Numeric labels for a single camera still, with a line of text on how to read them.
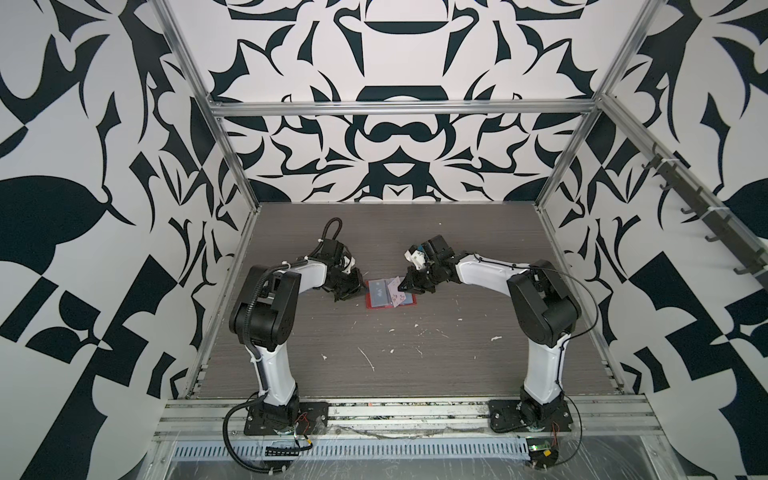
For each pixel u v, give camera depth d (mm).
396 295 933
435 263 776
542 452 711
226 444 676
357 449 649
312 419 739
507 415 743
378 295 942
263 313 510
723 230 547
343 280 847
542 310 514
